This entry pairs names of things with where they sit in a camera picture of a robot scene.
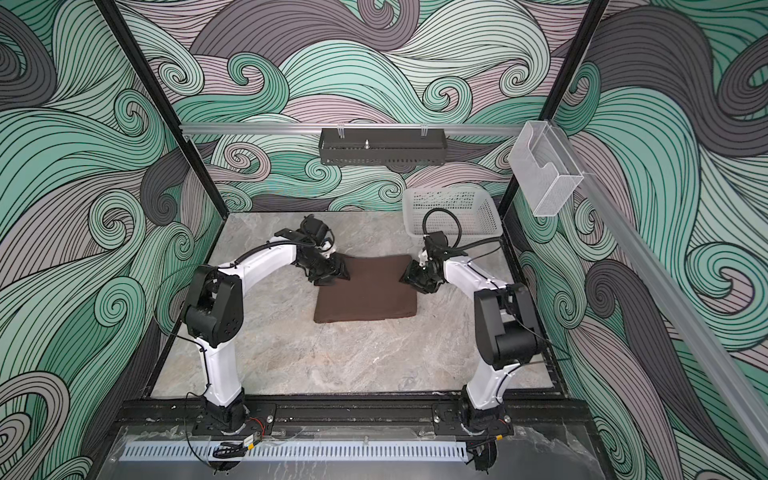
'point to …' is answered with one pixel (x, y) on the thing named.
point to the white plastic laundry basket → (474, 204)
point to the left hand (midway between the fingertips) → (345, 278)
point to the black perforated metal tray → (386, 147)
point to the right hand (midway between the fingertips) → (405, 281)
